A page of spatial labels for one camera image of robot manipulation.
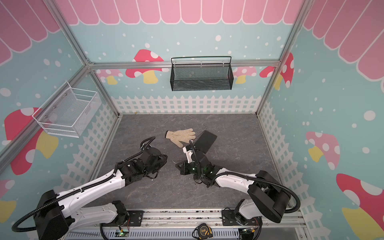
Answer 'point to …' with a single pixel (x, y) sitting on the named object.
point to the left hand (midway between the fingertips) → (167, 160)
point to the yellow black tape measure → (203, 231)
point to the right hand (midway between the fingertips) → (174, 165)
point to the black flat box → (204, 141)
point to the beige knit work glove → (183, 135)
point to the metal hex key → (201, 131)
